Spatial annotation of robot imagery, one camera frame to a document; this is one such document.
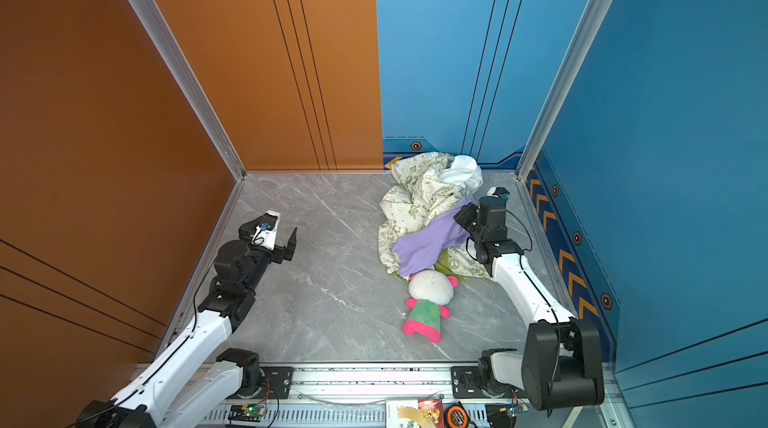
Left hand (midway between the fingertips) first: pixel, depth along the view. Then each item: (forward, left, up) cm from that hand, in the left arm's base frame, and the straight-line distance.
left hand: (276, 221), depth 79 cm
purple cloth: (-1, -39, -13) cm, 41 cm away
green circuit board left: (-40, +3, -22) cm, 46 cm away
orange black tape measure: (-41, -46, -18) cm, 64 cm away
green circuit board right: (-39, -60, -20) cm, 75 cm away
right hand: (+8, -50, -2) cm, 51 cm away
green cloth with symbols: (-2, -52, -17) cm, 55 cm away
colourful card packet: (-40, -38, -18) cm, 58 cm away
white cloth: (+27, -56, -6) cm, 62 cm away
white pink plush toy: (-12, -42, -15) cm, 46 cm away
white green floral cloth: (+16, -39, -8) cm, 43 cm away
